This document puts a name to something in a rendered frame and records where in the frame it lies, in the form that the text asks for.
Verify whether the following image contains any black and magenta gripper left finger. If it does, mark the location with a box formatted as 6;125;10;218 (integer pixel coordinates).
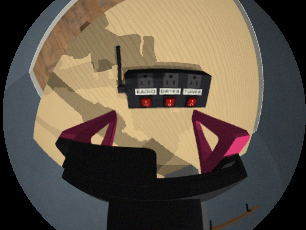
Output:
59;110;117;146

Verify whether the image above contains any black power strip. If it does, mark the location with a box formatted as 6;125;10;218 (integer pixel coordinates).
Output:
116;45;212;109

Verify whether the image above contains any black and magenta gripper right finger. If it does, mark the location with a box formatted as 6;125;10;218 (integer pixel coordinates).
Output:
192;110;250;173

